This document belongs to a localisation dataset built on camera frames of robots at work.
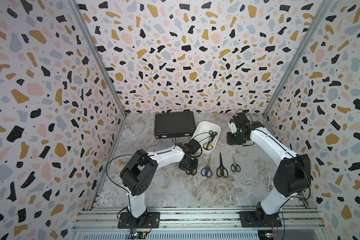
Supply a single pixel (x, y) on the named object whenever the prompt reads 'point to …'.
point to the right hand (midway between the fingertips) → (228, 140)
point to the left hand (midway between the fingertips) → (196, 169)
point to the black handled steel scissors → (192, 172)
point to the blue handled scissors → (207, 171)
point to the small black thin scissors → (234, 166)
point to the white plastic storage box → (207, 134)
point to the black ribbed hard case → (174, 124)
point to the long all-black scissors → (222, 171)
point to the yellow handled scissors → (209, 145)
